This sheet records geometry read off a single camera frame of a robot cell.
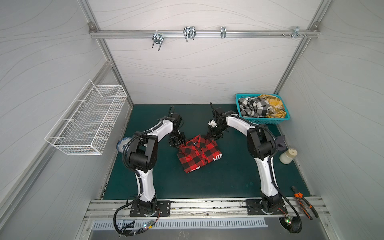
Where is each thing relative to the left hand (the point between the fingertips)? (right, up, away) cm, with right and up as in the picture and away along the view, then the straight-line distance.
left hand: (186, 143), depth 93 cm
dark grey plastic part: (+63, -1, +3) cm, 63 cm away
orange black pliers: (+62, -28, -19) cm, 70 cm away
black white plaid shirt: (+49, +24, +15) cm, 56 cm away
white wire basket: (-46, +12, -25) cm, 54 cm away
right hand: (+15, +4, +5) cm, 17 cm away
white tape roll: (+59, -6, -9) cm, 60 cm away
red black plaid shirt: (+7, -5, -3) cm, 9 cm away
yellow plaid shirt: (+64, +22, +11) cm, 69 cm away
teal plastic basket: (+54, +15, +10) cm, 57 cm away
